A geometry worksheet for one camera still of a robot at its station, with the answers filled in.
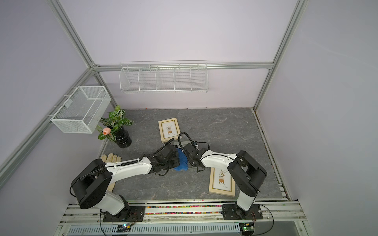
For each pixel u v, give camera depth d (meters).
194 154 0.71
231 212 0.74
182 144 0.72
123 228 0.72
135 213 0.74
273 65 0.94
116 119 0.81
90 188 0.43
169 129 1.08
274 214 0.74
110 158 0.94
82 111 0.83
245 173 0.45
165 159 0.68
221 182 0.83
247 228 0.72
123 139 0.93
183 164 0.84
